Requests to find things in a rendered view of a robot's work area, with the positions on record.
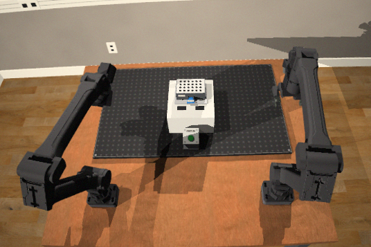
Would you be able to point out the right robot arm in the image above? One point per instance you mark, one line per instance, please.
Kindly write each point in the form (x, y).
(324, 160)

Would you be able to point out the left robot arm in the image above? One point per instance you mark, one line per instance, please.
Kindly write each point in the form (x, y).
(40, 171)

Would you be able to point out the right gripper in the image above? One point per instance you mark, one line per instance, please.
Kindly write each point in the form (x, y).
(292, 89)

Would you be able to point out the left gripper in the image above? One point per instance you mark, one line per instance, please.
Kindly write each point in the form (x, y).
(105, 102)

